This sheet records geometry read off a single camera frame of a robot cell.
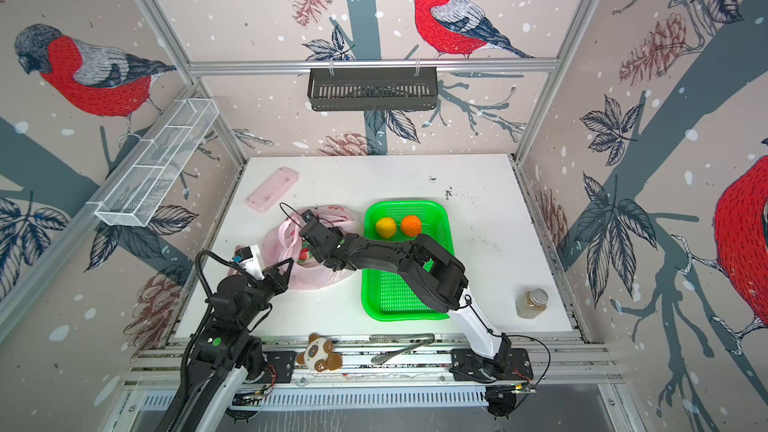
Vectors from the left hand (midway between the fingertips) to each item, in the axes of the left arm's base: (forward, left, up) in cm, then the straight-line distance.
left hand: (291, 261), depth 78 cm
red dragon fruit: (+6, -1, -7) cm, 9 cm away
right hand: (+12, -4, -10) cm, 16 cm away
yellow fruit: (+15, -25, -7) cm, 30 cm away
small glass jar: (-10, -63, -4) cm, 64 cm away
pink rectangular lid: (+31, +19, -12) cm, 39 cm away
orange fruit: (+15, -33, -7) cm, 37 cm away
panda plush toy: (-20, -8, -11) cm, 24 cm away
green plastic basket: (-5, -26, -14) cm, 30 cm away
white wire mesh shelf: (+12, +36, +16) cm, 41 cm away
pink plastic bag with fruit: (-1, -3, -5) cm, 6 cm away
